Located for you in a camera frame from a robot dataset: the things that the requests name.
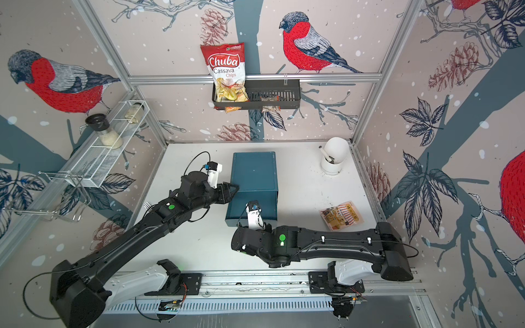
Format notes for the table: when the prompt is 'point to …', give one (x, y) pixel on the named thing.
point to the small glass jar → (135, 113)
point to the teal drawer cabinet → (256, 173)
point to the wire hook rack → (61, 195)
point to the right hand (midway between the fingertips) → (244, 230)
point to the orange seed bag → (341, 216)
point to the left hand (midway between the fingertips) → (239, 184)
